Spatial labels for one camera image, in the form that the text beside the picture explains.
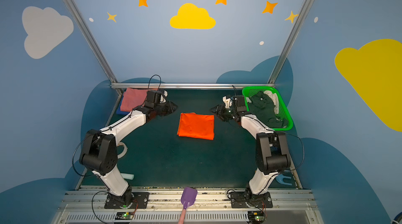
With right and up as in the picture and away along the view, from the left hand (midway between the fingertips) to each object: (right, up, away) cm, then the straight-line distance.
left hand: (179, 106), depth 90 cm
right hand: (+20, -2, 0) cm, 20 cm away
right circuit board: (+39, -51, -19) cm, 67 cm away
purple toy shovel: (+7, -44, -17) cm, 48 cm away
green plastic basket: (+68, -2, +13) cm, 69 cm away
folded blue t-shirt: (-43, -4, +15) cm, 46 cm away
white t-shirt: (+66, +5, +20) cm, 69 cm away
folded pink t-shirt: (-37, +6, +22) cm, 43 cm away
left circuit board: (-23, -51, -19) cm, 59 cm away
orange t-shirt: (+12, -13, +9) cm, 20 cm away
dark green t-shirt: (+55, +1, +17) cm, 58 cm away
